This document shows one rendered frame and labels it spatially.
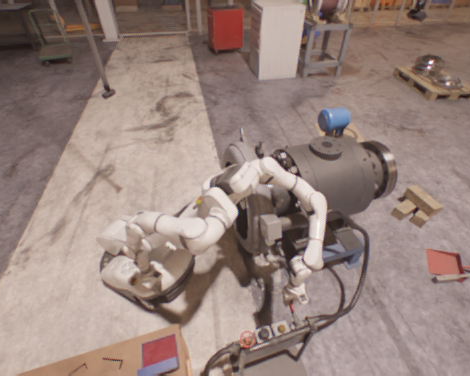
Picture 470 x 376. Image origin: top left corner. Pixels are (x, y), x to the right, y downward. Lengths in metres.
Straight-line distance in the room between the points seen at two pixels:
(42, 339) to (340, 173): 2.18
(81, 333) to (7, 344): 0.45
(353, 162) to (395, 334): 1.16
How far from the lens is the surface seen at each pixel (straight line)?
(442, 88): 5.76
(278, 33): 5.24
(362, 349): 2.10
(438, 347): 2.33
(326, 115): 1.96
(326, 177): 1.70
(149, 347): 1.50
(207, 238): 0.90
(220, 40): 6.71
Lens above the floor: 1.87
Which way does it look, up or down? 43 degrees down
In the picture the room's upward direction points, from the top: straight up
